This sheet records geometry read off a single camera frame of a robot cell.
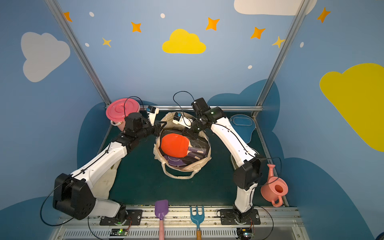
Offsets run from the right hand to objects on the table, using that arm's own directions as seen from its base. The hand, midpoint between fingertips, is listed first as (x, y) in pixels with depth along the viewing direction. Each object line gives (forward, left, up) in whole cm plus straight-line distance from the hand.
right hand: (187, 130), depth 78 cm
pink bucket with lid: (+21, +48, -6) cm, 53 cm away
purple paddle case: (-8, -2, -14) cm, 16 cm away
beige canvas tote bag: (+5, +11, +4) cm, 13 cm away
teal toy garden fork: (-37, -8, -25) cm, 45 cm away
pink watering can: (-22, -46, -15) cm, 53 cm away
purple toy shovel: (-34, +11, -25) cm, 44 cm away
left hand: (+4, +11, +2) cm, 12 cm away
